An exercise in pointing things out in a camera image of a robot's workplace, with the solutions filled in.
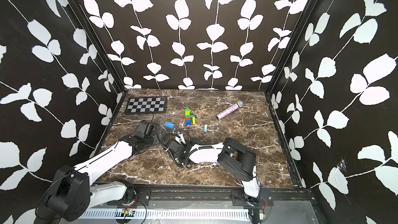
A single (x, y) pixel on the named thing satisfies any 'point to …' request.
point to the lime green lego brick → (187, 112)
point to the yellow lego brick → (194, 120)
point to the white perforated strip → (169, 213)
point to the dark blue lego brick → (188, 122)
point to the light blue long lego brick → (169, 125)
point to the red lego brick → (187, 118)
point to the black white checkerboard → (146, 105)
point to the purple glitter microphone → (238, 104)
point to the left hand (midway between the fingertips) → (157, 135)
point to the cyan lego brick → (205, 127)
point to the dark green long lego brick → (190, 116)
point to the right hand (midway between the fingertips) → (176, 145)
